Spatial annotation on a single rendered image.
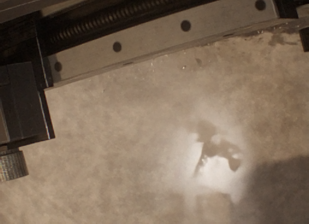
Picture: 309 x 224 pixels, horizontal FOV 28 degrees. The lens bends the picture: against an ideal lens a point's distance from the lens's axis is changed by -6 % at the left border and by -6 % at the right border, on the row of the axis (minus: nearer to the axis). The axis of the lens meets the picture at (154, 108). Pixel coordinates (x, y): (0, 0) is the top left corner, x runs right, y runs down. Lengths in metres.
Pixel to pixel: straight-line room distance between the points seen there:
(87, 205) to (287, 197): 0.39
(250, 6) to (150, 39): 0.11
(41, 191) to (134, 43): 0.64
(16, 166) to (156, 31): 0.20
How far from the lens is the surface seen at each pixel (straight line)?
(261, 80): 1.25
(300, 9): 0.64
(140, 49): 0.61
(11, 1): 0.30
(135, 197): 1.21
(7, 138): 0.63
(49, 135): 0.67
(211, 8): 0.57
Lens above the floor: 1.20
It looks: 83 degrees down
